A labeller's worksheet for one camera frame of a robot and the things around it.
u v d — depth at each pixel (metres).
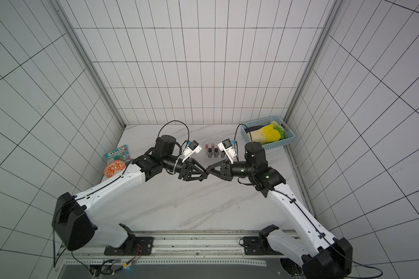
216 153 0.98
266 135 1.05
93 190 0.45
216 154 0.98
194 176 0.62
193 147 0.63
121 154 1.01
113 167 0.95
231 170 0.59
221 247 0.75
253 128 1.10
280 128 1.07
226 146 0.61
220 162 0.65
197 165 0.68
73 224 0.39
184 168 0.60
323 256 0.37
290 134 1.06
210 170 0.64
